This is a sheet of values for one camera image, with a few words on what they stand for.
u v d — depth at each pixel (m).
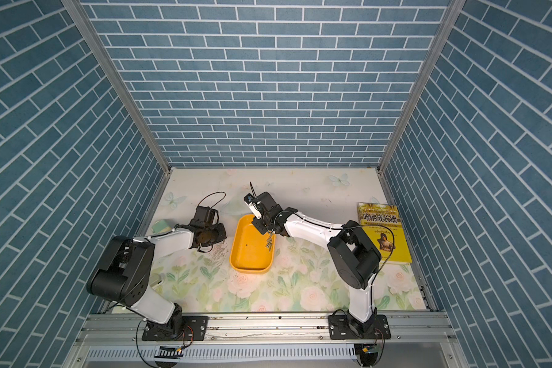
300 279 0.85
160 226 0.91
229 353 0.77
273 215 0.69
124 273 0.46
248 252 0.92
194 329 0.74
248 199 0.79
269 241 0.94
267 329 0.75
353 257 0.49
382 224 0.96
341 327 0.74
